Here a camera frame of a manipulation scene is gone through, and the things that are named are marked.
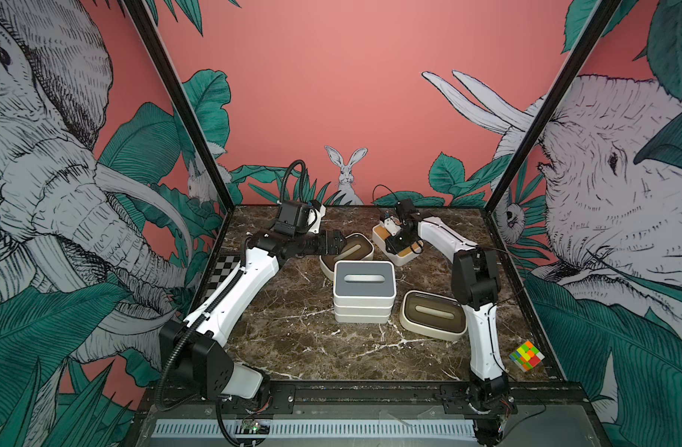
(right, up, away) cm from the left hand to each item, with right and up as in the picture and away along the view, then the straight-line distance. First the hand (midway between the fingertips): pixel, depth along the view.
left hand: (337, 238), depth 78 cm
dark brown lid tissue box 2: (+6, -4, +23) cm, 24 cm away
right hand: (+20, -1, +26) cm, 32 cm away
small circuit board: (-21, -48, -8) cm, 53 cm away
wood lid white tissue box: (+15, +1, +24) cm, 28 cm away
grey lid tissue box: (+8, -13, 0) cm, 15 cm away
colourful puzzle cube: (+54, -34, 0) cm, 64 cm away
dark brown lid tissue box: (+30, -24, +8) cm, 39 cm away
